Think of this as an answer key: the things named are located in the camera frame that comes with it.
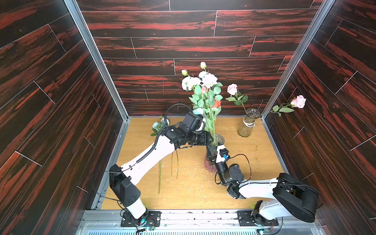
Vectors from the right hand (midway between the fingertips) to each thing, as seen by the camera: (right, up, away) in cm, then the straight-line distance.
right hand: (217, 145), depth 77 cm
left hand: (-4, +3, -5) cm, 7 cm away
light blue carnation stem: (-22, -17, +14) cm, 31 cm away
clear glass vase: (+28, +8, +34) cm, 45 cm away
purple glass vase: (0, +3, -2) cm, 4 cm away
